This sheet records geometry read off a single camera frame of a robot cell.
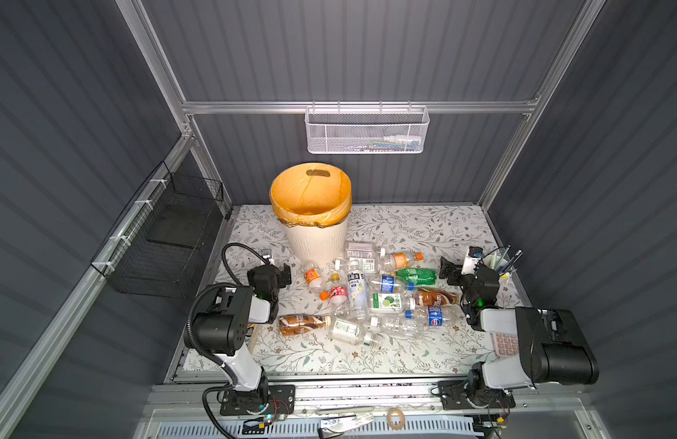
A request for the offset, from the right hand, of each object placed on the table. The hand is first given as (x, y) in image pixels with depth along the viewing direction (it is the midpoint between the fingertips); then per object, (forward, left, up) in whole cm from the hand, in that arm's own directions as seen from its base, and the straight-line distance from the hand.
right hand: (462, 259), depth 90 cm
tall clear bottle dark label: (-11, +35, -4) cm, 37 cm away
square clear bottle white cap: (+9, +32, -7) cm, 34 cm away
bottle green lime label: (-13, +24, -7) cm, 28 cm away
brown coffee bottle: (-12, +10, -5) cm, 16 cm away
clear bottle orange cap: (+4, +19, -6) cm, 20 cm away
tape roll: (-44, +27, -10) cm, 52 cm away
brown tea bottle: (-21, +54, -5) cm, 58 cm away
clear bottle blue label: (-17, +12, -7) cm, 22 cm away
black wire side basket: (-8, +90, +18) cm, 92 cm away
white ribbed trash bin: (+3, +49, +3) cm, 50 cm away
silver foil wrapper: (-46, +42, -8) cm, 62 cm away
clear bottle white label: (+1, +33, -6) cm, 34 cm away
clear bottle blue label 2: (-6, +27, -6) cm, 28 cm away
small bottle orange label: (-3, +50, -6) cm, 51 cm away
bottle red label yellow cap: (-11, +41, -8) cm, 43 cm away
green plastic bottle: (-3, +14, -6) cm, 16 cm away
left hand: (0, +65, -5) cm, 65 cm away
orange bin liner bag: (+24, +52, +7) cm, 58 cm away
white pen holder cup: (0, -14, -1) cm, 14 cm away
